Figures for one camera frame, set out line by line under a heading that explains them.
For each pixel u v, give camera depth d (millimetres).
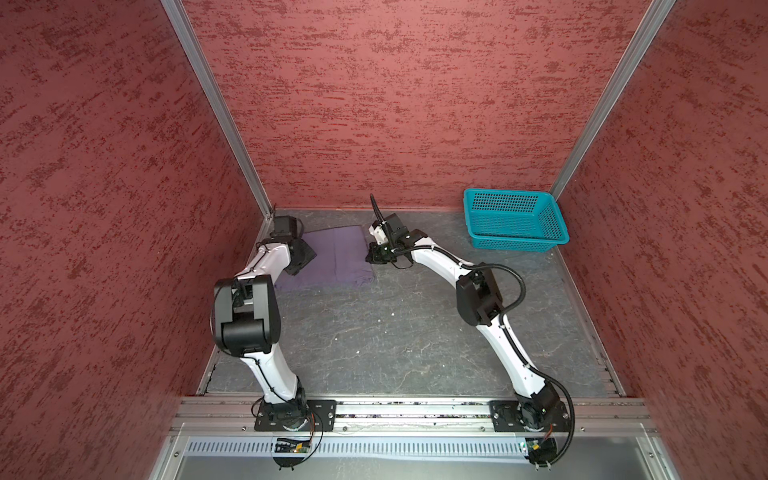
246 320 491
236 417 750
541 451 712
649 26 729
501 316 648
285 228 775
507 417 745
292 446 719
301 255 893
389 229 833
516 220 1170
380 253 913
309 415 729
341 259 1031
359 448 775
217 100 874
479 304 647
